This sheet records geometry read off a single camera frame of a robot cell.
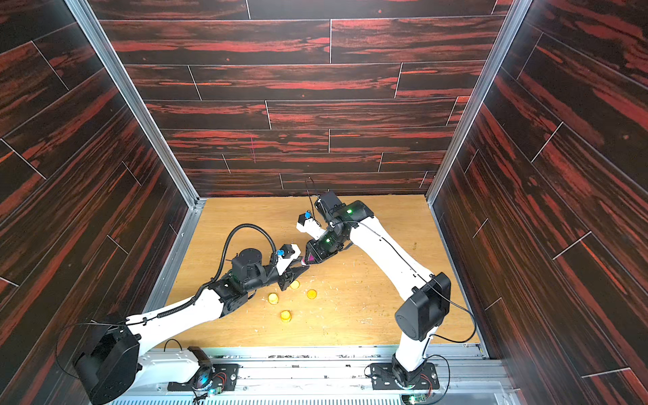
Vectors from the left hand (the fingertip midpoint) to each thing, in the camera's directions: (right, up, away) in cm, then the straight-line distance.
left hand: (307, 263), depth 77 cm
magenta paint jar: (0, +1, -4) cm, 4 cm away
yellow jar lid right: (+1, -13, +14) cm, 19 cm away
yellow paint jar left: (-13, -14, +11) cm, 22 cm away
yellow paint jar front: (-8, -19, +8) cm, 22 cm away
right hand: (+3, +2, +1) cm, 4 cm away
